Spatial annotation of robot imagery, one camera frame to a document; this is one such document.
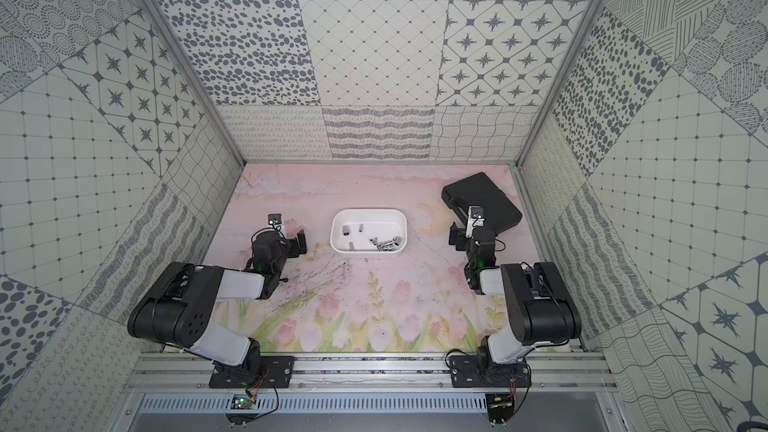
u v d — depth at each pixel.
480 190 1.07
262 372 0.72
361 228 1.01
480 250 0.73
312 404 0.70
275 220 0.82
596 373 0.75
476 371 0.74
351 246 0.96
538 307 0.46
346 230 1.00
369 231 1.02
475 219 0.80
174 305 0.46
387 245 0.96
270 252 0.73
